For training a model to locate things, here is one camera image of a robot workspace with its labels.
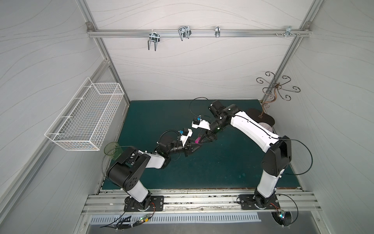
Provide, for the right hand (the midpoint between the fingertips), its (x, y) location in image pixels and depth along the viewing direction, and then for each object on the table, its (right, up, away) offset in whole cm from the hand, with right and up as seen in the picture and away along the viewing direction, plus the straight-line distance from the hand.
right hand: (200, 137), depth 79 cm
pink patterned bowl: (+48, +4, +22) cm, 54 cm away
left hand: (0, -4, -1) cm, 4 cm away
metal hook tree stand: (+47, +30, +8) cm, 56 cm away
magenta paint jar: (-1, -1, -3) cm, 3 cm away
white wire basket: (-56, +9, -10) cm, 58 cm away
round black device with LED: (+41, -40, -7) cm, 57 cm away
